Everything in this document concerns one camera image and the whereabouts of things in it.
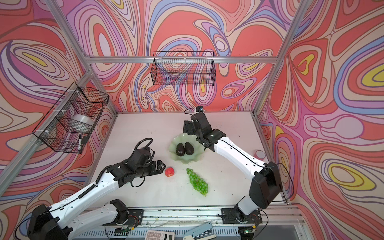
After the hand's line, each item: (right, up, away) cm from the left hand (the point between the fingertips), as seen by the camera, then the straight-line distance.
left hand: (162, 167), depth 80 cm
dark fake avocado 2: (+14, +8, +14) cm, 21 cm away
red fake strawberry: (+3, -4, +5) cm, 7 cm away
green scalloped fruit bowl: (+21, +8, +16) cm, 27 cm away
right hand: (+17, +22, +2) cm, 28 cm away
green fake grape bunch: (+19, -8, +1) cm, 21 cm away
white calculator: (+1, -28, -12) cm, 30 cm away
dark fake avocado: (+9, +7, +13) cm, 17 cm away
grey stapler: (+21, -27, -12) cm, 36 cm away
